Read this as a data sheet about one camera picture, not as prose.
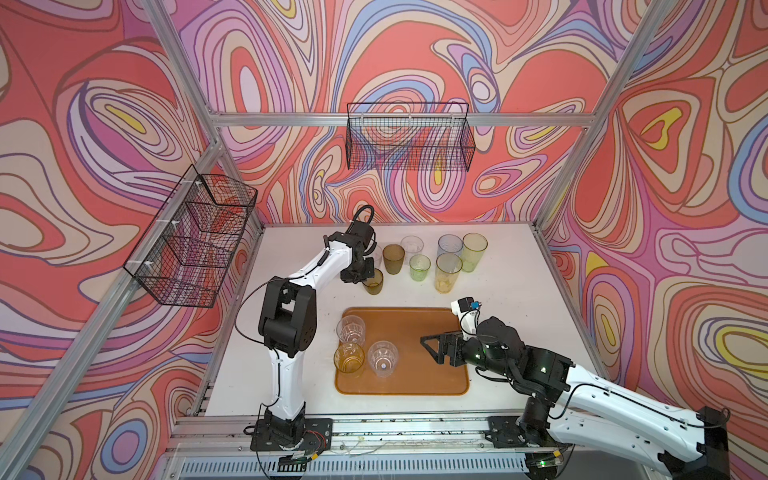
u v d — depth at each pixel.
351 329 0.90
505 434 0.73
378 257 1.02
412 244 1.08
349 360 0.85
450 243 0.98
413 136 0.97
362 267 0.82
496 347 0.53
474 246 0.97
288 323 0.52
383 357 0.84
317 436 0.72
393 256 0.99
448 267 0.96
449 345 0.62
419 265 1.04
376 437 0.74
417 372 0.82
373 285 0.98
